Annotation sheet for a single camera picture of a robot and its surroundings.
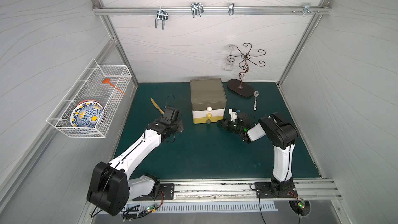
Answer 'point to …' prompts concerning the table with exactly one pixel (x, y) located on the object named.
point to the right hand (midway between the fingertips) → (217, 120)
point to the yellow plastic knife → (156, 106)
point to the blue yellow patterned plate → (88, 113)
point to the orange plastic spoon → (107, 81)
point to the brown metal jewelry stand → (239, 86)
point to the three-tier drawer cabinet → (208, 100)
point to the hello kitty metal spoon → (256, 94)
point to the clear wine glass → (229, 65)
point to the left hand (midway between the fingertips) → (180, 125)
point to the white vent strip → (188, 207)
